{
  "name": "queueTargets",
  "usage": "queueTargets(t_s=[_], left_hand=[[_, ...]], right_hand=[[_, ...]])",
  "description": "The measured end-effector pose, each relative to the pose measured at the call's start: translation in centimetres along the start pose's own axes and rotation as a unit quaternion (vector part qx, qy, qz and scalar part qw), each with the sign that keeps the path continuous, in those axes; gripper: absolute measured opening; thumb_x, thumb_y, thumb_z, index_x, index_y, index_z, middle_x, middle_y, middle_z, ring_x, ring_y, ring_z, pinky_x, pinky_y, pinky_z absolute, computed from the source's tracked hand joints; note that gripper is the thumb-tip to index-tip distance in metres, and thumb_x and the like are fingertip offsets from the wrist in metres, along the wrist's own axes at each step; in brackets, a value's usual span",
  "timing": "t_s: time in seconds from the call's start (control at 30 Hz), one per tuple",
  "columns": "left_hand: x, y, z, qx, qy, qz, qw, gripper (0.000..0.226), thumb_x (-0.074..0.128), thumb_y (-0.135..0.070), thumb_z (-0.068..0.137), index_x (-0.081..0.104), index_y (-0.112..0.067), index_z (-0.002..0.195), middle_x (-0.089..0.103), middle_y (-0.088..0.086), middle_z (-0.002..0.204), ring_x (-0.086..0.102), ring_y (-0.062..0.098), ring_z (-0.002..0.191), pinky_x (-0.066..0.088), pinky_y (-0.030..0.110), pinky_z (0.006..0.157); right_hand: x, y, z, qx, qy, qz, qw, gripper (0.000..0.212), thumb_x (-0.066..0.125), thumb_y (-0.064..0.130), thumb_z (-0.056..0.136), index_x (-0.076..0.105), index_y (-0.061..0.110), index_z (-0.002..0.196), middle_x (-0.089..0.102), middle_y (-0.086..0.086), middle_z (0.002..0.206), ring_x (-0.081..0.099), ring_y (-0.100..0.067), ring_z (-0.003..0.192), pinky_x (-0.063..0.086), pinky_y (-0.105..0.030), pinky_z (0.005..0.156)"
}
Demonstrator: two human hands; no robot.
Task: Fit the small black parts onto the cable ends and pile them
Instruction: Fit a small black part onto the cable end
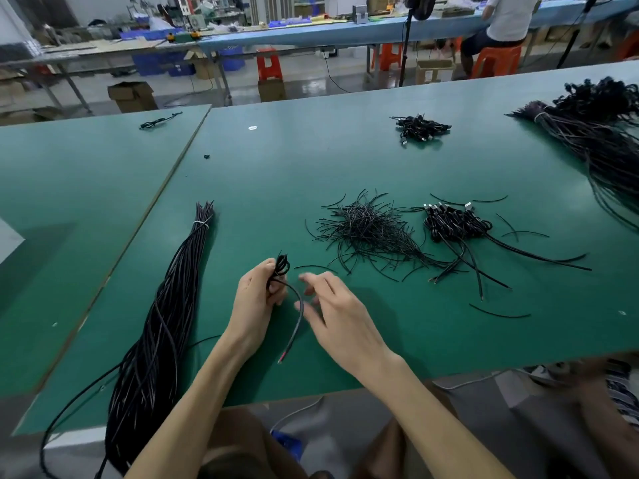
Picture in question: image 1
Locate person's left hand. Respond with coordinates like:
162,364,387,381
224,257,291,360

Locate small cardboard box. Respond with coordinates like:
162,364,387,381
258,79,288,102

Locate black tripod stand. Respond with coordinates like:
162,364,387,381
557,0,604,69

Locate person's right hand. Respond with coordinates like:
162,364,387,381
298,271,403,387

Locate person's left forearm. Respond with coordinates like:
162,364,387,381
124,336,259,479

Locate pile of black wire ties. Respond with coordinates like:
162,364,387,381
306,189,451,280

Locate large heap of black cables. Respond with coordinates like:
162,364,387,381
509,77,639,232

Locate open cardboard box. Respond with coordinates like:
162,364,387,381
108,81,159,114

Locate person's brown shorts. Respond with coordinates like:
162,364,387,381
194,408,311,479

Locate small cable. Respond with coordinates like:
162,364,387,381
138,111,184,132

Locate black fan on stand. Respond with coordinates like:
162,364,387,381
397,0,437,88

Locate red plastic stool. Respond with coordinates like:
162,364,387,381
256,49,284,84

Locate large white box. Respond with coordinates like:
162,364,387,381
0,216,26,265

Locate person's right leg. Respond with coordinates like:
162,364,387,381
574,359,639,479

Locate long blue workbench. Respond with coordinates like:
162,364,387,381
160,0,639,54

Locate small pile of knotted cables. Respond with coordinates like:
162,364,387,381
391,114,453,148

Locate person's right forearm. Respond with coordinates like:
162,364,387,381
367,359,515,479

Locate orange plastic stool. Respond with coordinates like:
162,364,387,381
471,45,523,79
376,43,403,74

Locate long black cable bundle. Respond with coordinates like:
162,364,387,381
40,201,218,479

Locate blue plastic item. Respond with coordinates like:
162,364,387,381
272,430,307,462

